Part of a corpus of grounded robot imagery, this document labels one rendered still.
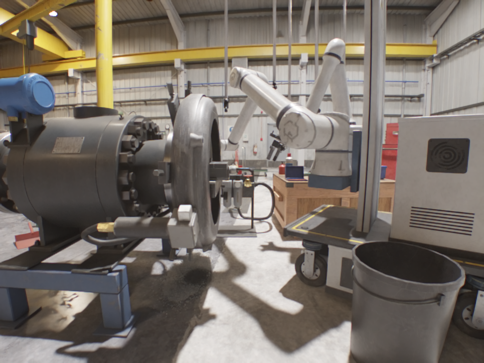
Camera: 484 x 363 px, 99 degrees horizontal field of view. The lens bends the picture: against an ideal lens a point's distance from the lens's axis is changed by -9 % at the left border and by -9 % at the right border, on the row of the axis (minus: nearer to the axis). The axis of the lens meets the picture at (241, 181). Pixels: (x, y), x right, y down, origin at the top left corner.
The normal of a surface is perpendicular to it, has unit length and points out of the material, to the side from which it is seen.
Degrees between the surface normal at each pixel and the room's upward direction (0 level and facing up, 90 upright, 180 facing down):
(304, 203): 90
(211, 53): 90
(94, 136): 53
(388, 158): 90
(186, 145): 71
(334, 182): 90
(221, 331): 0
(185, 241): 112
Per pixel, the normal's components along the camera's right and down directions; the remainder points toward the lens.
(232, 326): 0.00, -0.99
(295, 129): -0.76, 0.12
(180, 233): 0.00, 0.49
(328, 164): -0.47, -0.27
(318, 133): 0.53, 0.18
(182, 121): 0.02, -0.47
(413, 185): -0.61, 0.10
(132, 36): -0.11, 0.12
